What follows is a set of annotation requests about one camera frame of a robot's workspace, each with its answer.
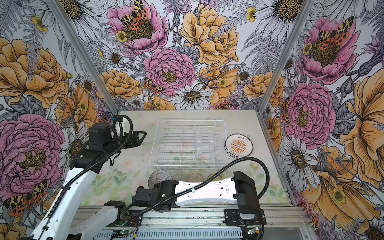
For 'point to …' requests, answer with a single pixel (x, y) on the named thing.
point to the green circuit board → (120, 233)
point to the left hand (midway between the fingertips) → (140, 139)
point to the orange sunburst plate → (238, 145)
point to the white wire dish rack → (190, 144)
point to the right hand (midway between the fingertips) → (165, 193)
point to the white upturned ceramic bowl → (158, 176)
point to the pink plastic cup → (195, 177)
